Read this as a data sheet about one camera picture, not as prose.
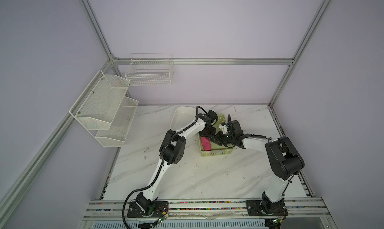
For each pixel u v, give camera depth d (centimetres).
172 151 61
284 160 50
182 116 111
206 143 95
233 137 77
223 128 91
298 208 75
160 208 74
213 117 85
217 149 89
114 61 92
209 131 89
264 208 67
